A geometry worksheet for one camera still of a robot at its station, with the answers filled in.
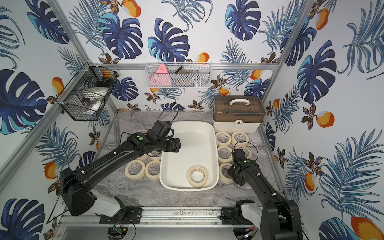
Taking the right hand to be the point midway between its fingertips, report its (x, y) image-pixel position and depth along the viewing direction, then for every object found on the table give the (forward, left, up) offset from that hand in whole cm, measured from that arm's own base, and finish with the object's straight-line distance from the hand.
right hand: (233, 176), depth 85 cm
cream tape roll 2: (+3, +58, -2) cm, 58 cm away
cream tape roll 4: (+27, +2, -1) cm, 27 cm away
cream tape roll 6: (+16, +3, -3) cm, 16 cm away
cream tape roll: (+11, +44, 0) cm, 46 cm away
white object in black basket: (+29, +78, +33) cm, 89 cm away
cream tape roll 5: (+29, -9, -2) cm, 31 cm away
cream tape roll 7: (-2, +6, +1) cm, 7 cm away
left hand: (+9, +32, +20) cm, 39 cm away
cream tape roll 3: (+4, +47, -2) cm, 47 cm away
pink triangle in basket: (+45, +42, +35) cm, 71 cm away
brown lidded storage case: (+31, -4, +19) cm, 37 cm away
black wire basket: (+48, +86, +35) cm, 104 cm away
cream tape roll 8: (0, +20, -2) cm, 20 cm away
